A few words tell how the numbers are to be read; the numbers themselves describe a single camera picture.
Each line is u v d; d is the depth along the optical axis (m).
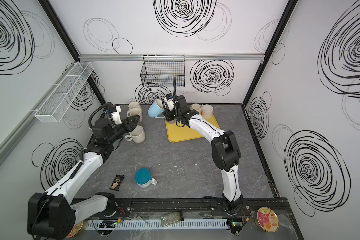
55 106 0.73
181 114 0.71
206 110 1.08
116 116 0.69
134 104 1.11
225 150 0.52
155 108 0.87
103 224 0.72
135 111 1.06
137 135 1.01
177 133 1.01
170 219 0.68
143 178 0.76
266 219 0.68
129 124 0.68
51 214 0.39
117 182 0.81
